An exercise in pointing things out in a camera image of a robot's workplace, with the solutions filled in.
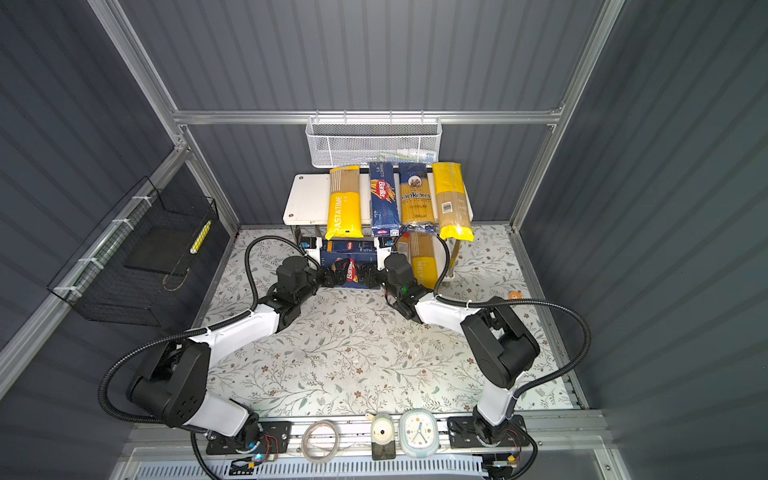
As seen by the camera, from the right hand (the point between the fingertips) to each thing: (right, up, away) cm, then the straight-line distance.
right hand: (366, 262), depth 88 cm
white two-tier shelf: (-15, +17, -8) cm, 24 cm away
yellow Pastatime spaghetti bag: (+18, 0, +13) cm, 22 cm away
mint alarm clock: (+14, -41, -15) cm, 46 cm away
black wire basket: (-56, -1, -15) cm, 58 cm away
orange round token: (+50, -12, +13) cm, 53 cm away
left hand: (-8, +1, -1) cm, 8 cm away
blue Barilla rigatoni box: (-2, +3, -3) cm, 5 cm away
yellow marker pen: (-45, +6, -8) cm, 46 cm away
